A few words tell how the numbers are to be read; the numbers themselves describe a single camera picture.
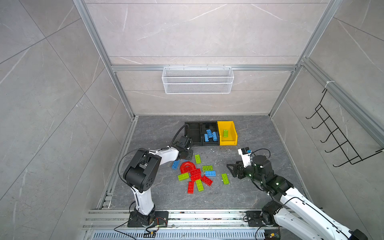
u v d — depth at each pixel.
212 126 1.14
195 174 0.88
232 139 1.05
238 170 0.67
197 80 1.01
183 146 0.76
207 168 0.90
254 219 0.72
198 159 0.95
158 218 0.73
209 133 1.07
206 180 0.86
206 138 1.03
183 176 0.86
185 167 0.90
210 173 0.88
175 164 0.91
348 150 0.65
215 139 1.04
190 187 0.83
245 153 0.67
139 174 0.49
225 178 0.88
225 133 1.07
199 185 0.84
